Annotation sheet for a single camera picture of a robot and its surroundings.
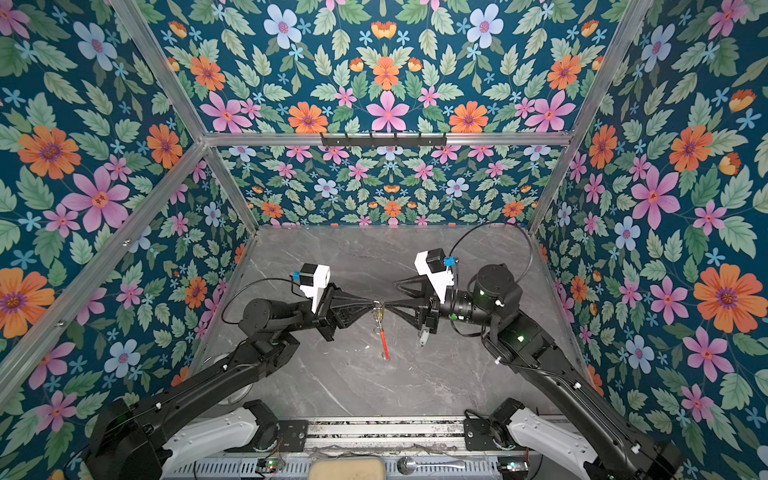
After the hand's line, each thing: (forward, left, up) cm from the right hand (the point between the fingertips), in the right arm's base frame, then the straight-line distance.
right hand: (394, 293), depth 54 cm
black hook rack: (+58, +5, -2) cm, 58 cm away
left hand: (-4, +4, +1) cm, 6 cm away
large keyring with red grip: (-2, +3, -4) cm, 5 cm away
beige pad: (-24, +12, -36) cm, 45 cm away
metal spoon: (-23, -2, -38) cm, 44 cm away
